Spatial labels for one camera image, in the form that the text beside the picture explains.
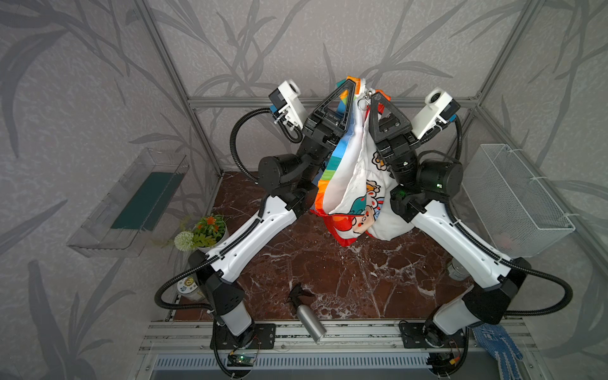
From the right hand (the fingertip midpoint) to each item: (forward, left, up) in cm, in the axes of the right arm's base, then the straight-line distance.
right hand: (378, 96), depth 37 cm
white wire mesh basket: (0, -43, -33) cm, 54 cm away
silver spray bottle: (-12, +17, -68) cm, 71 cm away
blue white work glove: (-25, -45, -67) cm, 84 cm away
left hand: (-1, +3, +2) cm, 4 cm away
